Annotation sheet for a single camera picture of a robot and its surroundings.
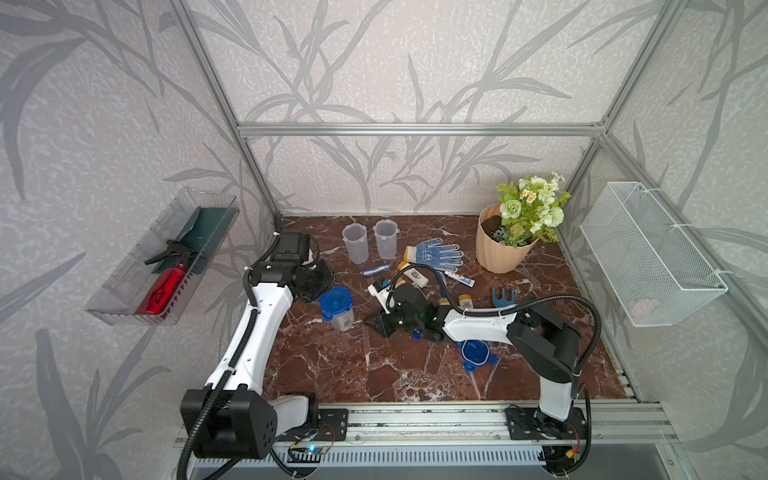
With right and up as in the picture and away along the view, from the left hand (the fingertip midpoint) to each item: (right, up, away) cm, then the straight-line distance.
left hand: (337, 279), depth 79 cm
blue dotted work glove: (+34, +4, +29) cm, 45 cm away
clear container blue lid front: (0, -8, +2) cm, 9 cm away
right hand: (+7, -11, +4) cm, 14 cm away
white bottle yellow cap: (+21, -1, +22) cm, 30 cm away
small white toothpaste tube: (+39, -3, +22) cm, 45 cm away
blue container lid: (+39, -22, +6) cm, 45 cm away
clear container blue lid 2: (+12, +13, +20) cm, 27 cm away
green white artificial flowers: (+55, +21, +7) cm, 59 cm away
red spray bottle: (-31, +1, -20) cm, 36 cm away
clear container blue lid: (+2, +12, +18) cm, 21 cm away
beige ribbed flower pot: (+47, +6, +15) cm, 49 cm away
